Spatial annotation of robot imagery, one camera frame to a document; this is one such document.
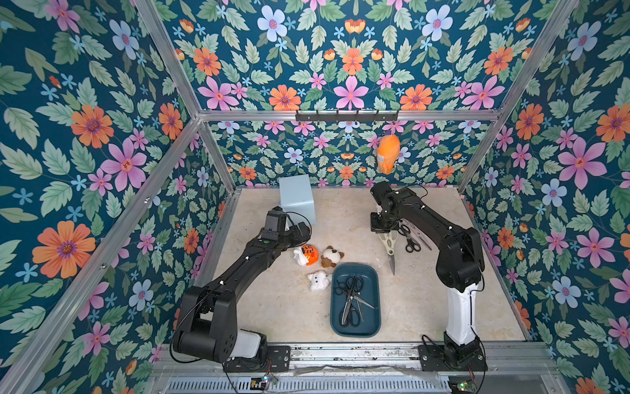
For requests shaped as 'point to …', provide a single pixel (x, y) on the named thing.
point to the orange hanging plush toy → (388, 153)
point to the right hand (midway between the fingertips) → (377, 228)
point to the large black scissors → (349, 313)
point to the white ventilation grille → (309, 386)
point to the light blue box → (296, 199)
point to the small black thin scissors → (340, 290)
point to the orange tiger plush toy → (305, 254)
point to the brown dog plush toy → (330, 257)
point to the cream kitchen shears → (390, 241)
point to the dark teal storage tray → (371, 327)
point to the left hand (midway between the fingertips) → (303, 230)
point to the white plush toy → (319, 281)
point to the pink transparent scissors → (412, 226)
